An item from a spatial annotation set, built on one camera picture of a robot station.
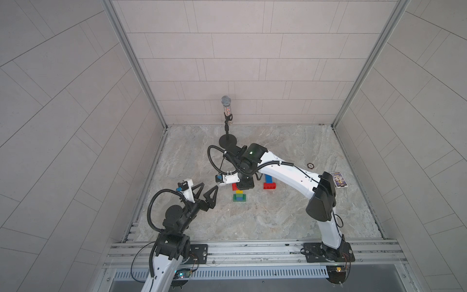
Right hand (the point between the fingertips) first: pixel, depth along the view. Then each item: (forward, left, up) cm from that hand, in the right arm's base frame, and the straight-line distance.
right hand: (240, 182), depth 79 cm
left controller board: (-30, +23, -8) cm, 39 cm away
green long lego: (-3, +3, -8) cm, 9 cm away
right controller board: (-33, -35, -14) cm, 50 cm away
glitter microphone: (+32, +4, +20) cm, 38 cm away
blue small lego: (-3, +1, -9) cm, 9 cm away
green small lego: (-3, +1, -5) cm, 6 cm away
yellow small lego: (-4, 0, +1) cm, 5 cm away
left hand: (-2, +11, +2) cm, 12 cm away
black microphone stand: (+33, +6, -9) cm, 35 cm away
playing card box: (+4, -50, -12) cm, 51 cm away
